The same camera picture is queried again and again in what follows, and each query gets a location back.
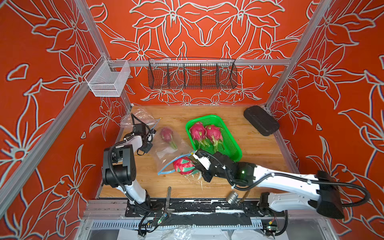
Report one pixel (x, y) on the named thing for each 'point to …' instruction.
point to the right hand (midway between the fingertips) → (194, 164)
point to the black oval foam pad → (262, 119)
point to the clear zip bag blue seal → (137, 115)
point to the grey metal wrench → (168, 210)
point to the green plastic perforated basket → (231, 149)
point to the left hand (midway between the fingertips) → (142, 144)
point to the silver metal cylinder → (232, 198)
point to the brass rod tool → (245, 195)
